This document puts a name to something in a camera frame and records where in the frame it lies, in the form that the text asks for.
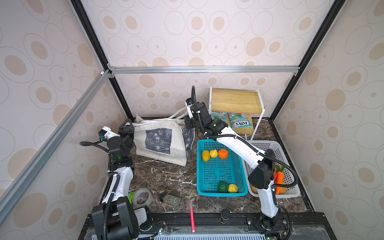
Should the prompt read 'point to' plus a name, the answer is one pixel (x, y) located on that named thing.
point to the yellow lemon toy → (213, 153)
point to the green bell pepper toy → (222, 186)
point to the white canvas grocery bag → (164, 139)
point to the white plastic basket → (286, 183)
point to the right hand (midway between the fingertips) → (187, 115)
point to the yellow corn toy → (205, 155)
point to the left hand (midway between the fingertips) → (133, 117)
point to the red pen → (192, 219)
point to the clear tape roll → (135, 196)
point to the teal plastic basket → (220, 170)
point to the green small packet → (130, 197)
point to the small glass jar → (171, 200)
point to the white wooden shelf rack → (243, 101)
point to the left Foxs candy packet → (219, 115)
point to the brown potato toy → (254, 189)
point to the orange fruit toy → (223, 154)
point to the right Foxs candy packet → (239, 120)
